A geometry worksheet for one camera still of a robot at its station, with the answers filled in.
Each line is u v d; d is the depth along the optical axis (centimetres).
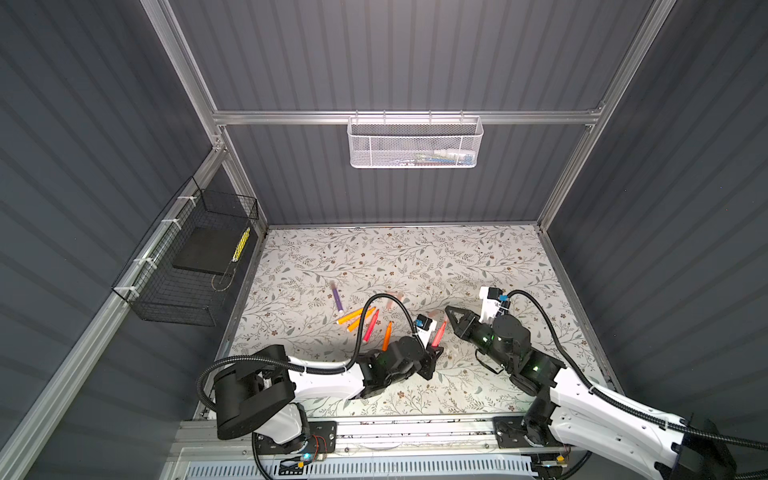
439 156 92
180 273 71
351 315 96
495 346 60
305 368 47
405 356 60
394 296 71
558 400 54
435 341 75
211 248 75
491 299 69
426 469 77
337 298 99
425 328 69
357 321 94
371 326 93
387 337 91
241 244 78
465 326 67
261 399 43
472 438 74
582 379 53
